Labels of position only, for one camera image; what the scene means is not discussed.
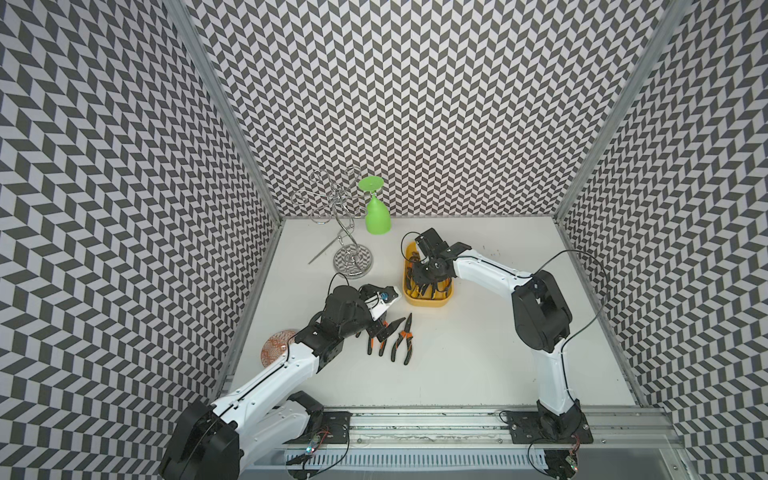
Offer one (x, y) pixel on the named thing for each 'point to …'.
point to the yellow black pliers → (432, 291)
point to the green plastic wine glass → (378, 220)
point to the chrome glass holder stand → (334, 202)
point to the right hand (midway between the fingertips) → (420, 278)
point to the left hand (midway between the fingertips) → (390, 304)
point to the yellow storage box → (421, 302)
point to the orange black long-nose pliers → (405, 333)
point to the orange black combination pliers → (382, 344)
